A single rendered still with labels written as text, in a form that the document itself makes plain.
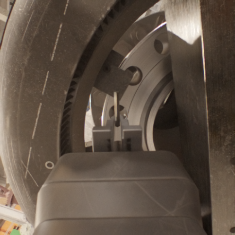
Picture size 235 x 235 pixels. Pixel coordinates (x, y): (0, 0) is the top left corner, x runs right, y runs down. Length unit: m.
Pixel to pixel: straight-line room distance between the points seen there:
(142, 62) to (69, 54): 0.16
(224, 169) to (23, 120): 0.25
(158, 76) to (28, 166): 0.25
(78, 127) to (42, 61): 0.12
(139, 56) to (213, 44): 0.16
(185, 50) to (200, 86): 0.05
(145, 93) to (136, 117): 0.05
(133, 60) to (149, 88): 0.06
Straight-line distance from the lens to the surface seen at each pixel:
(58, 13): 0.20
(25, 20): 0.22
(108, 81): 0.31
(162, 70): 0.32
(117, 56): 0.31
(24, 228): 4.37
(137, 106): 0.32
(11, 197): 4.69
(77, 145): 0.28
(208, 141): 0.21
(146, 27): 0.52
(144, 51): 0.32
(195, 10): 0.20
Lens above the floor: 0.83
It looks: 7 degrees down
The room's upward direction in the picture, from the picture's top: 67 degrees counter-clockwise
